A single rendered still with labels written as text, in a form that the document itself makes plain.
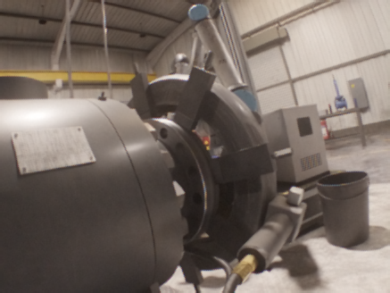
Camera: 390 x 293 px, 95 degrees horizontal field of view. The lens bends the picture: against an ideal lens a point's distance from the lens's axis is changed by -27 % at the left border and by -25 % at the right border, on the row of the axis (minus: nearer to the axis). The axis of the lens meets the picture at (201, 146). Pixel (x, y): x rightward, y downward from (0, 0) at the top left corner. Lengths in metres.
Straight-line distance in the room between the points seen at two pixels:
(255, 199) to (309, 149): 1.02
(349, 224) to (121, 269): 1.15
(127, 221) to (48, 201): 0.14
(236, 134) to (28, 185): 0.52
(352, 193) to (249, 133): 0.78
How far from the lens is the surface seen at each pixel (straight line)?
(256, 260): 0.50
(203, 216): 0.69
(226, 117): 0.67
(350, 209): 1.30
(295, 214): 0.66
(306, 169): 1.62
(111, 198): 0.39
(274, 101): 9.66
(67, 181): 0.36
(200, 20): 1.38
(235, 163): 0.64
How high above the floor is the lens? 0.69
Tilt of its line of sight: 1 degrees up
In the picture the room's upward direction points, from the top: 12 degrees counter-clockwise
